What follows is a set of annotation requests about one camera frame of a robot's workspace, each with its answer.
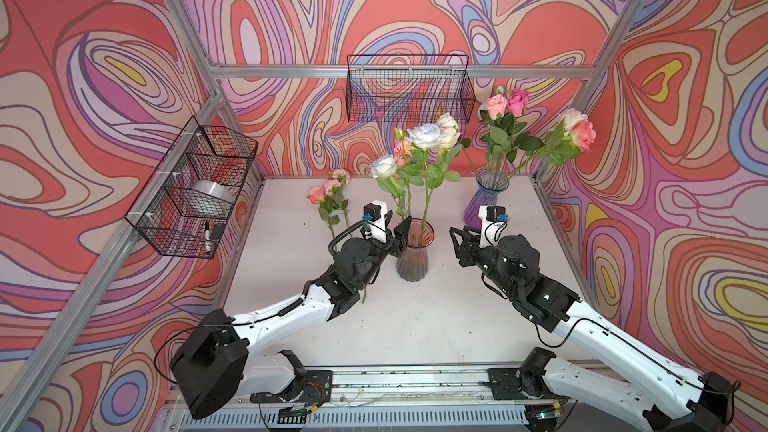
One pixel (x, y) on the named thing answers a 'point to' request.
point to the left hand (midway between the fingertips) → (405, 215)
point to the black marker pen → (207, 238)
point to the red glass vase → (412, 265)
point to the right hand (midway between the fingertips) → (457, 235)
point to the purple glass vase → (489, 183)
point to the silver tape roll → (220, 191)
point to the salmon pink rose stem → (317, 195)
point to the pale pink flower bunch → (340, 178)
